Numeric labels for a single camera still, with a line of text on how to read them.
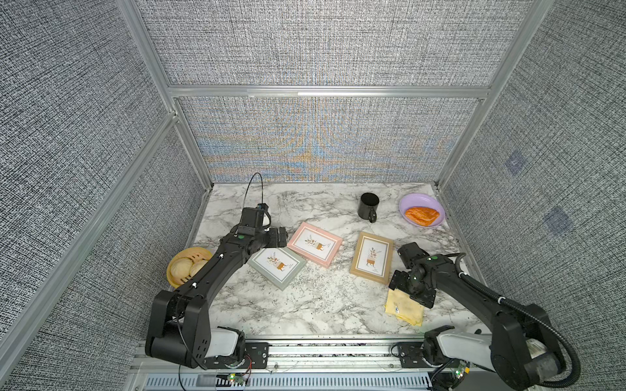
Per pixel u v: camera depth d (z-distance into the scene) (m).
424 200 1.13
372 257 0.95
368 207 1.03
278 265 0.92
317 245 0.98
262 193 1.16
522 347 0.40
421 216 1.04
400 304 0.82
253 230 0.66
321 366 0.73
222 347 0.61
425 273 0.61
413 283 0.70
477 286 0.50
